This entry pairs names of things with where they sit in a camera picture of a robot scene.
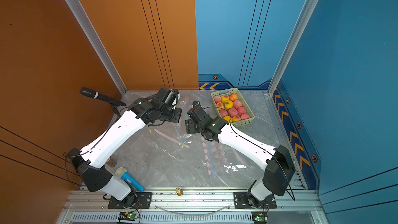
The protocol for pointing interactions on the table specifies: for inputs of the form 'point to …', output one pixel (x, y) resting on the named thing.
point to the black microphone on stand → (113, 103)
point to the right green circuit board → (259, 217)
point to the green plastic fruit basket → (231, 106)
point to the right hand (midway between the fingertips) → (193, 123)
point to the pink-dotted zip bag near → (221, 159)
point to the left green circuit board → (128, 216)
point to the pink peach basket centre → (232, 111)
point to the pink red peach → (223, 113)
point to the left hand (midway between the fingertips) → (180, 113)
